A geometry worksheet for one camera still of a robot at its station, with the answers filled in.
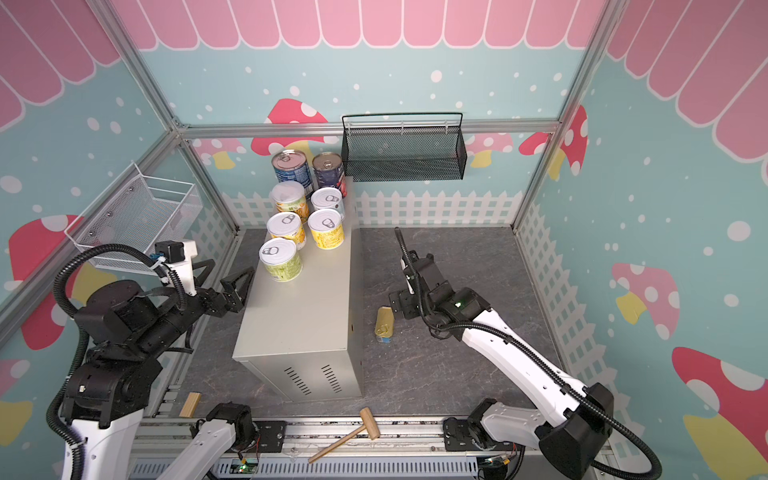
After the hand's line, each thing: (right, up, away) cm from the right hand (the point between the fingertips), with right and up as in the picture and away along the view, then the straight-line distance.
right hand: (407, 295), depth 76 cm
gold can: (-6, -10, +13) cm, 18 cm away
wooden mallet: (-10, -33, -1) cm, 34 cm away
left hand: (-35, +6, -17) cm, 40 cm away
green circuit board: (-42, -42, -4) cm, 59 cm away
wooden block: (-57, -30, +2) cm, 64 cm away
